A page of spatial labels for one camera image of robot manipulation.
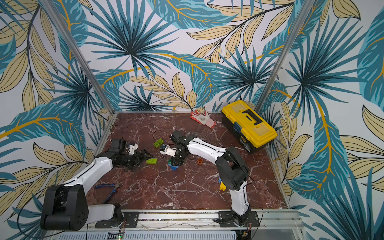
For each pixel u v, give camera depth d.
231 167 0.49
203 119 1.14
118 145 0.69
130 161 0.73
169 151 0.79
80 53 0.85
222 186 0.82
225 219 0.74
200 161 0.93
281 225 0.74
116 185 0.83
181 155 0.76
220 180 0.85
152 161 0.83
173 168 0.88
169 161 0.82
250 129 0.89
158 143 1.00
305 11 0.70
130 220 0.73
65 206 0.41
